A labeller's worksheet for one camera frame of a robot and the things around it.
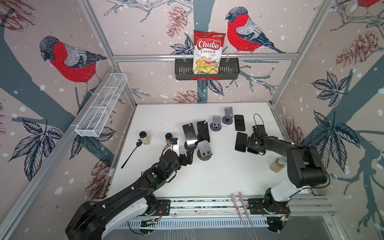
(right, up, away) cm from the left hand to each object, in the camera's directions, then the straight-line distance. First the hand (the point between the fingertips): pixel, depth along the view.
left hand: (187, 149), depth 78 cm
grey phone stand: (+18, +11, +23) cm, 32 cm away
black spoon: (-34, 0, +20) cm, 39 cm away
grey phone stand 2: (+29, +16, +32) cm, 46 cm away
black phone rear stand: (+9, +8, +14) cm, 19 cm away
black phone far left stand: (+1, +6, +14) cm, 15 cm away
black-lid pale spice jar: (-27, +3, +14) cm, 31 cm away
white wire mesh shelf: (-45, +16, -7) cm, 49 cm away
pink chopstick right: (+29, -27, -6) cm, 40 cm away
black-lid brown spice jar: (-13, +5, +12) cm, 18 cm away
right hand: (+42, -2, +18) cm, 46 cm away
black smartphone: (+38, +13, +32) cm, 51 cm away
